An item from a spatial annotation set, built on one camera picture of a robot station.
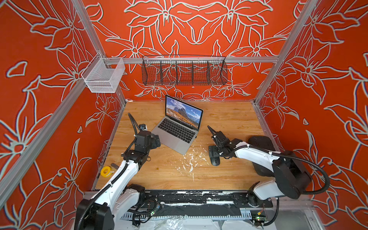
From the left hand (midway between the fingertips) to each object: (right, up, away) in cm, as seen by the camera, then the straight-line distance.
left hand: (150, 136), depth 84 cm
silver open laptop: (+17, +3, +17) cm, 24 cm away
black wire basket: (+19, +44, +14) cm, 50 cm away
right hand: (+40, -10, +5) cm, 42 cm away
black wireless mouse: (+39, -15, +1) cm, 42 cm away
